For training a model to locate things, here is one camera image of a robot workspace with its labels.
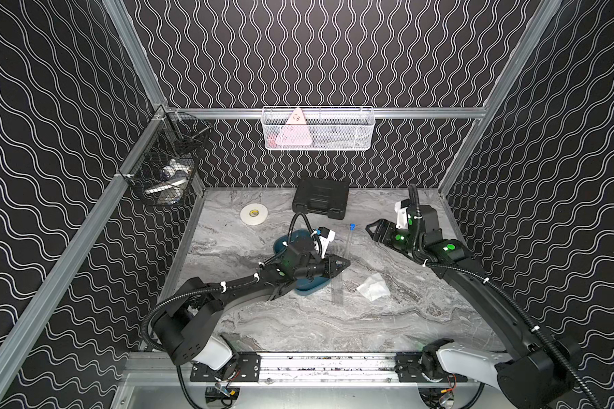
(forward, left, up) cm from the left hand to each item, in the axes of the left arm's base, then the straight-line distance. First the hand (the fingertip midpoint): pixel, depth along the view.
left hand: (351, 260), depth 76 cm
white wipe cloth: (0, -11, -18) cm, 21 cm away
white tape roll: (+32, +39, -19) cm, 54 cm away
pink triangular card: (+40, +20, +16) cm, 48 cm away
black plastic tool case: (+38, +10, -13) cm, 41 cm away
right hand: (+9, -7, +5) cm, 12 cm away
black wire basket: (+24, +63, +12) cm, 68 cm away
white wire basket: (+77, +13, -4) cm, 79 cm away
